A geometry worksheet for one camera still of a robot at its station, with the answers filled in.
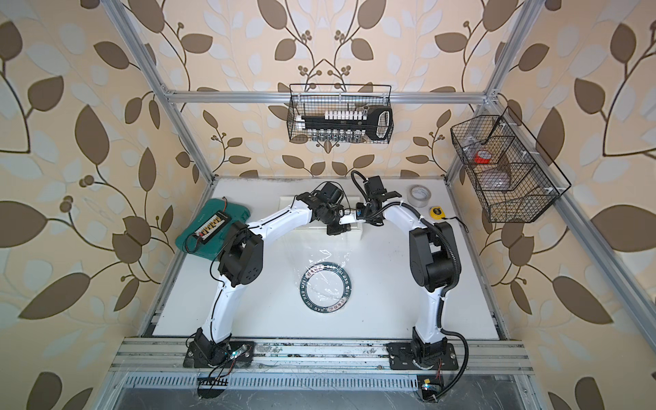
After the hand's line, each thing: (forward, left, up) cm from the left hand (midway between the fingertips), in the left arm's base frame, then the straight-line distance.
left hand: (344, 219), depth 95 cm
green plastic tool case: (-10, +49, -6) cm, 50 cm away
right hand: (+3, -7, -3) cm, 8 cm away
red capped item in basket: (+7, -44, +24) cm, 51 cm away
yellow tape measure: (+9, -39, -6) cm, 40 cm away
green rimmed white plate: (-22, +7, -10) cm, 25 cm away
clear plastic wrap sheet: (-12, +2, -6) cm, 14 cm away
